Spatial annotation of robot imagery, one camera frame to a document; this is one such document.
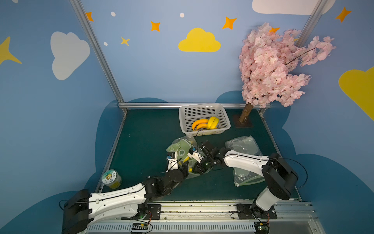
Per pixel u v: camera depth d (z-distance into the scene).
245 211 0.74
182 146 0.94
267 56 0.66
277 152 1.02
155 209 0.75
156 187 0.58
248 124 1.14
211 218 0.73
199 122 1.10
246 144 0.96
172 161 0.65
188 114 1.15
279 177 0.45
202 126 1.08
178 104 1.21
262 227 0.73
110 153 1.01
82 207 0.45
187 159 0.87
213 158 0.68
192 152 0.78
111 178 0.77
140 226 0.73
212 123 1.07
